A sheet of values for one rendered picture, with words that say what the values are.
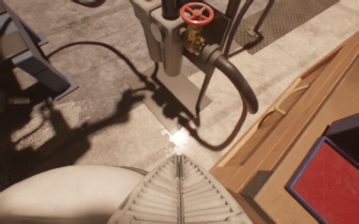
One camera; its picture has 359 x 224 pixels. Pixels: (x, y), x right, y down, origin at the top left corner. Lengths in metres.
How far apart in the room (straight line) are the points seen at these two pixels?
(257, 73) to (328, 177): 0.79
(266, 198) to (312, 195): 0.07
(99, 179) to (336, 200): 0.43
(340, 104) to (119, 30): 1.18
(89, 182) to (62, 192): 0.05
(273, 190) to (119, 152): 0.63
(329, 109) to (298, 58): 0.94
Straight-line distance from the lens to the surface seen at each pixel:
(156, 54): 0.57
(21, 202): 0.47
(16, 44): 0.95
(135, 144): 0.72
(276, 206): 0.26
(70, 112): 0.93
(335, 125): 0.33
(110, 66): 1.00
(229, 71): 0.34
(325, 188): 0.30
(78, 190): 0.40
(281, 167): 0.27
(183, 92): 0.79
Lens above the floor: 0.69
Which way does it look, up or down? 68 degrees down
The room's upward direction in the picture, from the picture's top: 4 degrees clockwise
